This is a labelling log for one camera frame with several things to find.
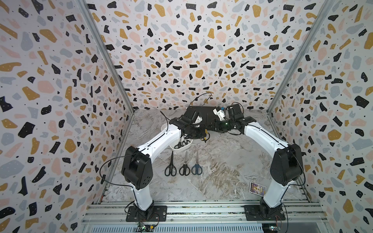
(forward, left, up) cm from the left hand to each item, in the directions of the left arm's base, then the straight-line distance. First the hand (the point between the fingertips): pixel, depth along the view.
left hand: (208, 134), depth 83 cm
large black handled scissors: (+6, +17, -19) cm, 26 cm away
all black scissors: (-12, +22, -20) cm, 32 cm away
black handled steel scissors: (-12, +14, -20) cm, 27 cm away
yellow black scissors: (-2, +2, -2) cm, 4 cm away
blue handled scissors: (-12, +6, -20) cm, 24 cm away
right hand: (+4, 0, +1) cm, 4 cm away
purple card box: (-25, -27, -19) cm, 42 cm away
